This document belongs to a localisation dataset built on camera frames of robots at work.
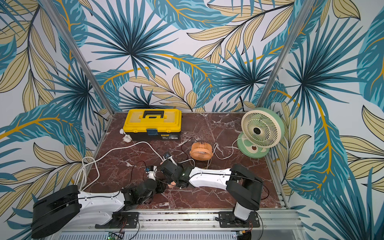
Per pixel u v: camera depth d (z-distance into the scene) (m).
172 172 0.62
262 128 0.81
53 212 0.42
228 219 0.73
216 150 0.99
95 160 0.93
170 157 0.74
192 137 1.05
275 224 0.73
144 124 0.93
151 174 0.77
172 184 0.83
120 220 0.65
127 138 1.00
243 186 0.45
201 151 0.85
